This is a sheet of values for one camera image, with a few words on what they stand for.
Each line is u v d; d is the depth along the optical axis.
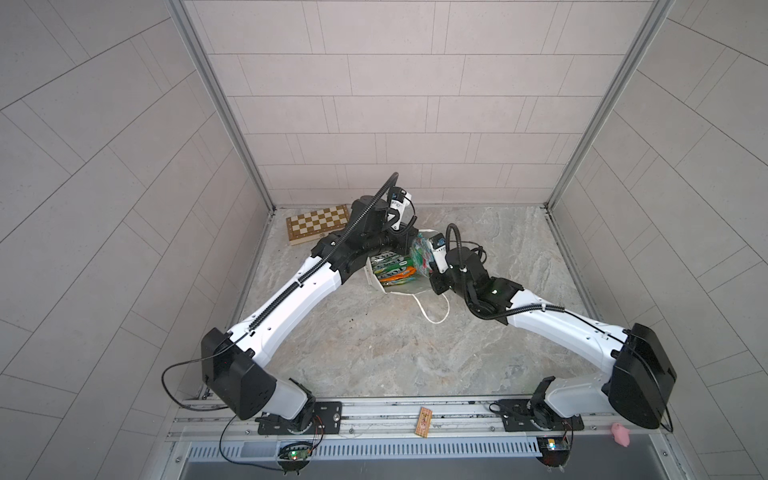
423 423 0.70
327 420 0.71
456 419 0.72
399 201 0.62
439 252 0.68
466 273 0.57
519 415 0.71
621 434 0.67
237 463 0.65
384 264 0.87
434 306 0.90
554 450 0.68
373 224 0.54
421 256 0.81
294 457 0.64
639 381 0.40
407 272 0.87
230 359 0.39
